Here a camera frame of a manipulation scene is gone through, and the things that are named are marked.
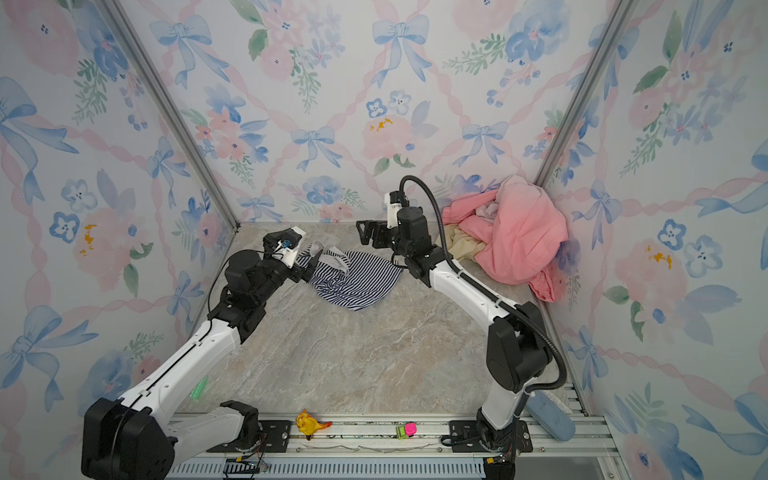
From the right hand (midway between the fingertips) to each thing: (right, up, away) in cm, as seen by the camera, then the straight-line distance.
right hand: (372, 220), depth 82 cm
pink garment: (+47, -1, +16) cm, 50 cm away
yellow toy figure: (-15, -51, -9) cm, 54 cm away
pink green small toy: (+9, -52, -9) cm, 54 cm away
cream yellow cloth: (+29, -6, +21) cm, 37 cm away
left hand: (-17, -5, -7) cm, 19 cm away
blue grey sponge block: (+45, -50, -7) cm, 68 cm away
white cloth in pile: (+41, +7, +29) cm, 51 cm away
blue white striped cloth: (-8, -18, +22) cm, 29 cm away
